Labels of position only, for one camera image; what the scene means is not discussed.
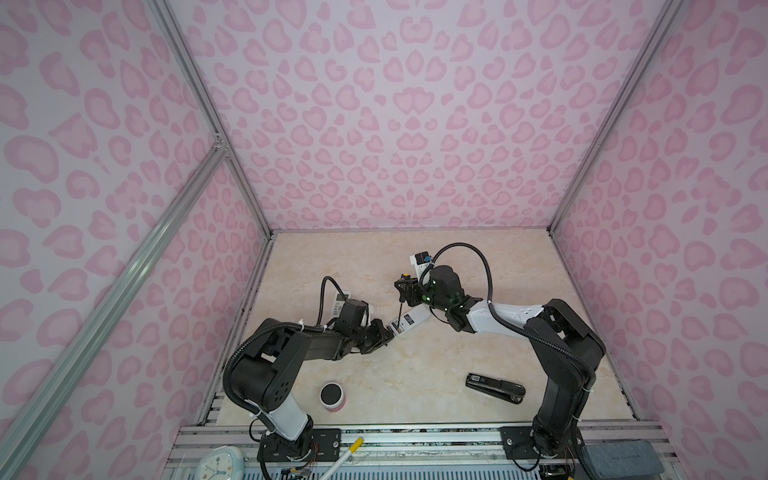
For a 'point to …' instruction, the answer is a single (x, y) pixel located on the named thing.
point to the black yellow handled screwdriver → (402, 298)
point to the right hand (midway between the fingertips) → (399, 281)
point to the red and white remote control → (409, 319)
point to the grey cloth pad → (623, 459)
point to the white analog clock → (223, 463)
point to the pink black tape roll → (332, 396)
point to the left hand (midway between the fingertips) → (397, 332)
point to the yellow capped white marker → (357, 444)
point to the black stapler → (499, 388)
